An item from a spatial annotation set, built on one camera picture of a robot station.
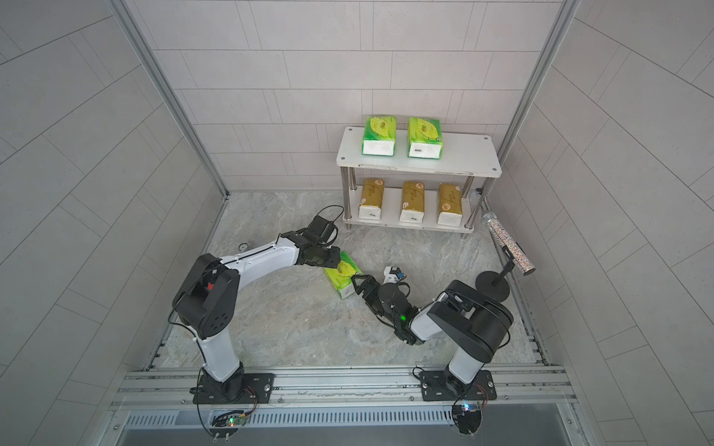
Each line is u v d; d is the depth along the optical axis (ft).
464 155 2.77
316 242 2.46
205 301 1.54
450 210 3.08
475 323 1.52
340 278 2.78
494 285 2.83
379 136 2.58
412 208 3.15
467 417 2.26
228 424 2.15
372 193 3.25
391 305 2.15
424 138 2.54
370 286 2.53
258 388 2.33
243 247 3.08
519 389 2.37
